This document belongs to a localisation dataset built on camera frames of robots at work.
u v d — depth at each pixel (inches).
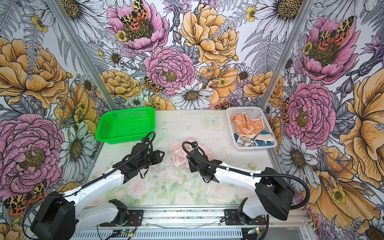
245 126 41.5
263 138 36.0
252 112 44.1
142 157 26.1
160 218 30.0
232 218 29.0
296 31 31.3
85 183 27.5
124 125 44.3
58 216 15.7
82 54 34.5
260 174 18.3
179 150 37.1
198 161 25.5
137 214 29.8
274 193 16.8
